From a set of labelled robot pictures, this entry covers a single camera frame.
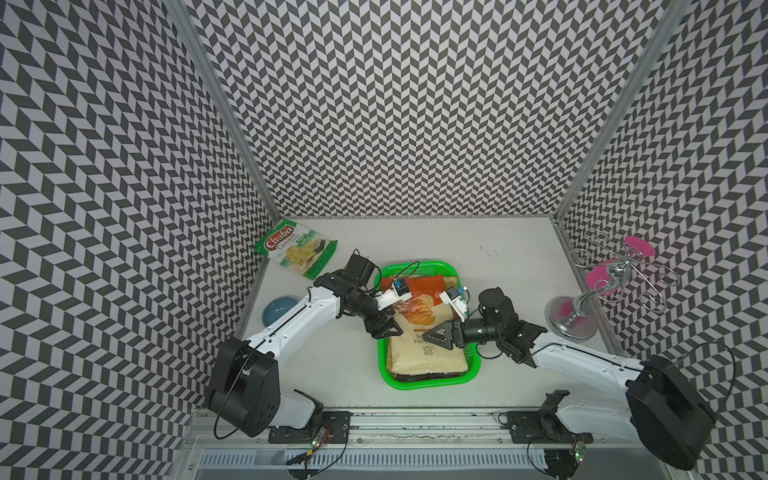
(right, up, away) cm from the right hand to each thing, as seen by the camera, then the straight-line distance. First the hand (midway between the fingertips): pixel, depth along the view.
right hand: (429, 341), depth 75 cm
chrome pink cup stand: (+44, +16, -1) cm, 47 cm away
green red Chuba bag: (-46, +23, +34) cm, 61 cm away
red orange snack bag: (0, +6, +8) cm, 10 cm away
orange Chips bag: (-4, -3, -2) cm, 5 cm away
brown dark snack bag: (0, -9, +1) cm, 9 cm away
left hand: (-10, +3, +4) cm, 11 cm away
